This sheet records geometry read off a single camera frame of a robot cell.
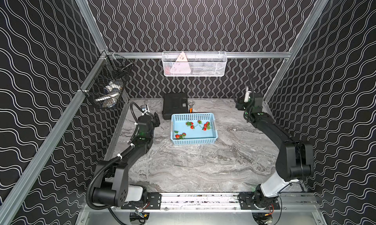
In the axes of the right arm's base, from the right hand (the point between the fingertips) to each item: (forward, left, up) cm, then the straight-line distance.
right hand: (243, 98), depth 90 cm
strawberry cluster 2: (-6, +21, -21) cm, 31 cm away
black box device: (+11, +45, -16) cm, 49 cm away
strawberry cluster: (-15, +39, -21) cm, 47 cm away
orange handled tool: (+10, +32, -21) cm, 40 cm away
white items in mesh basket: (-2, +79, +7) cm, 79 cm away
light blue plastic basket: (-8, +32, -22) cm, 40 cm away
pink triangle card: (+15, +38, +13) cm, 43 cm away
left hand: (-10, +56, -1) cm, 57 cm away
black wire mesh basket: (-2, +82, +9) cm, 83 cm away
